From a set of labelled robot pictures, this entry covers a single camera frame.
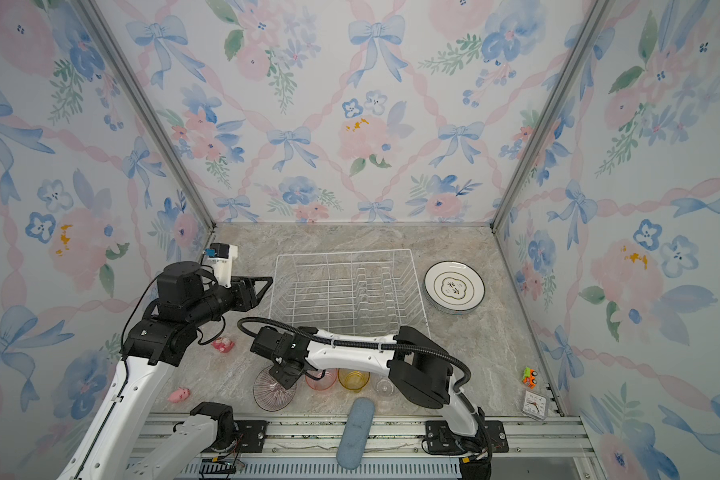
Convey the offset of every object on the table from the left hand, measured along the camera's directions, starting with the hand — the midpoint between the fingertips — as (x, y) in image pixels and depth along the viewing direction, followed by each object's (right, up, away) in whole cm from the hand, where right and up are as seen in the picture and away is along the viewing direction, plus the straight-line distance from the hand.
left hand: (262, 277), depth 69 cm
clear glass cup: (+29, -31, +12) cm, 44 cm away
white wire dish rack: (+24, -8, +30) cm, 39 cm away
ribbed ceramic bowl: (-1, -32, +10) cm, 33 cm away
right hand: (+3, -25, +11) cm, 28 cm away
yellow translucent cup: (+21, -30, +14) cm, 39 cm away
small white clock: (+68, -34, +8) cm, 77 cm away
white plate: (+53, -6, +29) cm, 61 cm away
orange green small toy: (+69, -28, +12) cm, 75 cm away
